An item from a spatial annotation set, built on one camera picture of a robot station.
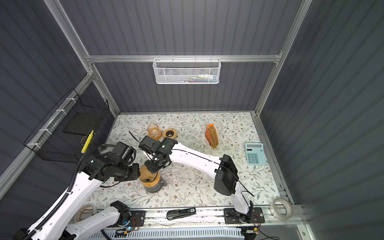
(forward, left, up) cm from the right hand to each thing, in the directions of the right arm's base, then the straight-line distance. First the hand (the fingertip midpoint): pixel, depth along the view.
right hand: (152, 169), depth 75 cm
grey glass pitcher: (-6, -1, -10) cm, 12 cm away
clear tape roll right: (-14, -66, -17) cm, 70 cm away
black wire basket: (+11, +42, +15) cm, 46 cm away
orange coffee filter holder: (+26, -32, -7) cm, 42 cm away
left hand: (-4, +5, +3) cm, 7 cm away
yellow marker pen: (+9, +31, +12) cm, 34 cm away
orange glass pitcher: (+36, +10, -15) cm, 40 cm away
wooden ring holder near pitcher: (+34, -3, -14) cm, 37 cm away
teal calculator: (+15, -59, -14) cm, 63 cm away
